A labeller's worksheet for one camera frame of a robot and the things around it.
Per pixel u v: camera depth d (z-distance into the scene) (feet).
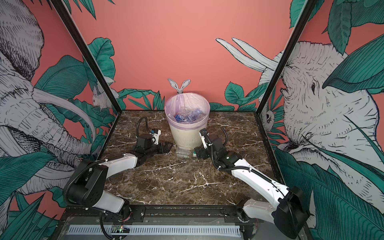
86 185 1.45
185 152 3.14
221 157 1.89
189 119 2.69
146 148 2.37
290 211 1.25
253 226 2.26
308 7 2.28
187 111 3.11
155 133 2.70
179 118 2.96
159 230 2.30
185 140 2.88
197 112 3.13
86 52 2.82
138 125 3.83
